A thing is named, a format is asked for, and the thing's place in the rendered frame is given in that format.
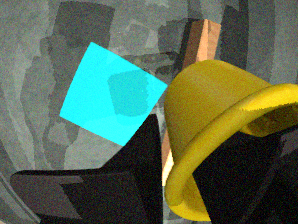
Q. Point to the tan rectangular bar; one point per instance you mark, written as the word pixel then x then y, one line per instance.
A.
pixel 202 45

